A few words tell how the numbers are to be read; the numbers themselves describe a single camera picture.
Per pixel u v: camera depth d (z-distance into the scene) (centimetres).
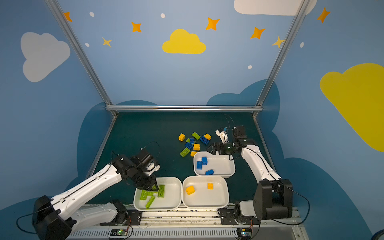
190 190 82
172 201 79
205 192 82
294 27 76
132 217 74
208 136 104
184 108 126
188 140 104
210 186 84
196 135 108
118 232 71
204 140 104
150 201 78
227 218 75
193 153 98
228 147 72
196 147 99
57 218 38
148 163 64
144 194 81
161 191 82
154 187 71
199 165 91
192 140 102
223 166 93
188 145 101
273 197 47
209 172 88
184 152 98
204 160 93
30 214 40
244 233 72
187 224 74
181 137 104
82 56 86
